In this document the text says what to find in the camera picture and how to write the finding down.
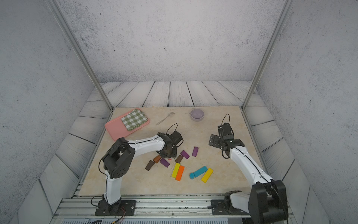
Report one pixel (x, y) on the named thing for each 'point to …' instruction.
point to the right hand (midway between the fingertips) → (219, 140)
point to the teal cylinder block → (197, 172)
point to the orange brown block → (157, 158)
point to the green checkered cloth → (134, 119)
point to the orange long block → (180, 172)
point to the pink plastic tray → (116, 128)
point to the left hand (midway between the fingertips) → (174, 157)
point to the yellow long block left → (175, 170)
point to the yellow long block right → (207, 174)
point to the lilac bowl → (197, 115)
